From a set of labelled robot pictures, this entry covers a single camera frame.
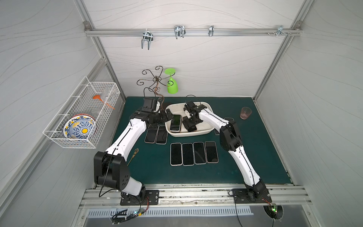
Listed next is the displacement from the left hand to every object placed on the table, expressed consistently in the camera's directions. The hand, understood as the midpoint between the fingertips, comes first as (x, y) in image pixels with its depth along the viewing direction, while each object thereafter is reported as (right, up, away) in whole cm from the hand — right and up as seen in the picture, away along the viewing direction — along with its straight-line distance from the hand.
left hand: (168, 117), depth 84 cm
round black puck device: (+57, -48, -12) cm, 75 cm away
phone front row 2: (+15, -9, +15) cm, 23 cm away
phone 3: (-6, -13, +12) cm, 19 cm away
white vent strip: (+7, -47, -13) cm, 50 cm away
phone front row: (+4, -24, +5) cm, 25 cm away
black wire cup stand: (-9, +19, 0) cm, 21 cm away
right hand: (+15, -5, +21) cm, 26 cm away
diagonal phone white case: (+44, -2, +23) cm, 50 cm away
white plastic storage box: (+25, -8, +17) cm, 31 cm away
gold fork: (-22, -22, +7) cm, 32 cm away
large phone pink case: (+27, -23, +4) cm, 36 cm away
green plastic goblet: (+3, +20, +1) cm, 20 cm away
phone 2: (+3, -5, +18) cm, 19 cm away
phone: (+12, -24, +5) cm, 27 cm away
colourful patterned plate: (-37, -3, -22) cm, 43 cm away
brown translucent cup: (+57, +3, +23) cm, 62 cm away
